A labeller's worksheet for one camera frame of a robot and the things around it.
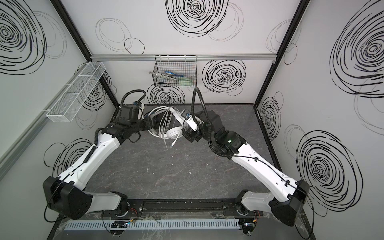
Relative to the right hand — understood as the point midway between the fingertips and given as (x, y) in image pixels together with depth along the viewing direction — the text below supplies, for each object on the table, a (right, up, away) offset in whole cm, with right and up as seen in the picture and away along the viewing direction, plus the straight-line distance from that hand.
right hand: (189, 119), depth 68 cm
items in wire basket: (-8, +24, +19) cm, 31 cm away
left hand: (-20, 0, +12) cm, 23 cm away
